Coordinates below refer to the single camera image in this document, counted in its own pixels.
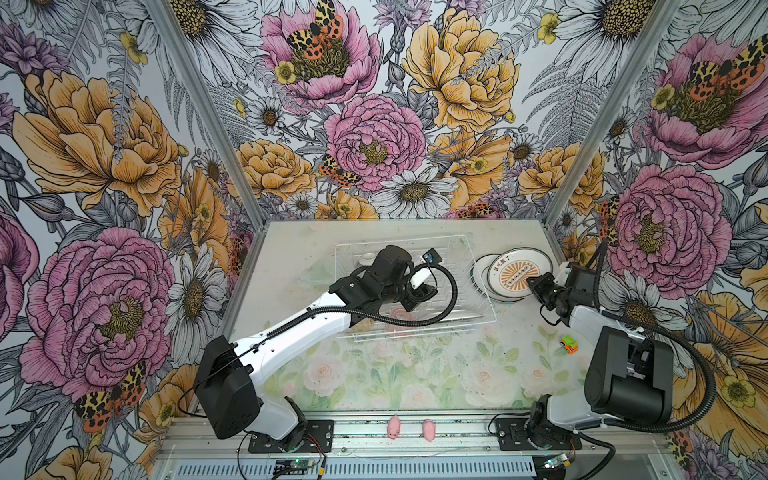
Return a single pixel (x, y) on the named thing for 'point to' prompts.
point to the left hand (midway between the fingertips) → (421, 288)
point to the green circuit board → (293, 466)
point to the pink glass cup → (400, 313)
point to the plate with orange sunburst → (508, 271)
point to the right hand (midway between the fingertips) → (526, 284)
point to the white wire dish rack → (472, 303)
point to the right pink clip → (429, 430)
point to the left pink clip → (393, 427)
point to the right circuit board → (552, 463)
